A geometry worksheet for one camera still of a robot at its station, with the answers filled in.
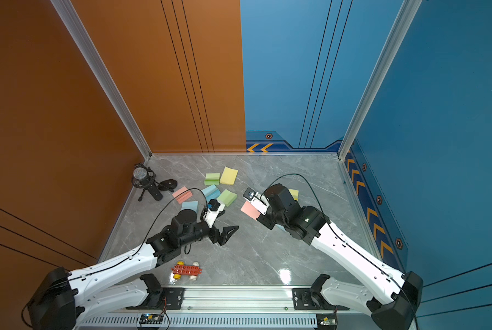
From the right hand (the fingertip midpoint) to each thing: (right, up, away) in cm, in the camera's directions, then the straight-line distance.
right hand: (260, 204), depth 73 cm
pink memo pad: (-37, 0, +27) cm, 45 cm away
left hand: (-11, -5, +3) cm, 12 cm away
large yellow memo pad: (-16, +9, +36) cm, 40 cm away
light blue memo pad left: (-32, -5, +27) cm, 42 cm away
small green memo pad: (-24, +8, +35) cm, 44 cm away
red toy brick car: (-31, -26, +6) cm, 41 cm away
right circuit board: (+23, -40, -2) cm, 47 cm away
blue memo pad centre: (-24, +1, +30) cm, 38 cm away
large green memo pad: (-15, -1, +28) cm, 32 cm away
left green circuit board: (-38, -40, -2) cm, 55 cm away
